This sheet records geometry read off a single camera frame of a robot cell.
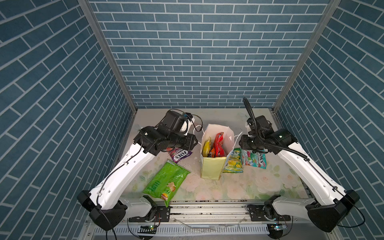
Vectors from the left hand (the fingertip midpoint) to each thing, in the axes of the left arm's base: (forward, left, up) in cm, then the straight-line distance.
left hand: (195, 141), depth 66 cm
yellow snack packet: (+6, -6, -17) cm, 19 cm away
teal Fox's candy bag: (+5, -34, -27) cm, 43 cm away
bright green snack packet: (-9, +16, -27) cm, 32 cm away
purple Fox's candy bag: (+9, +11, -28) cm, 32 cm away
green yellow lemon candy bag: (+1, -24, -27) cm, 36 cm away
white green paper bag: (-6, -8, -15) cm, 18 cm away
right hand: (+4, -23, -6) cm, 24 cm away
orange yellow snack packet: (+4, -10, -17) cm, 20 cm away
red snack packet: (+1, -12, -10) cm, 16 cm away
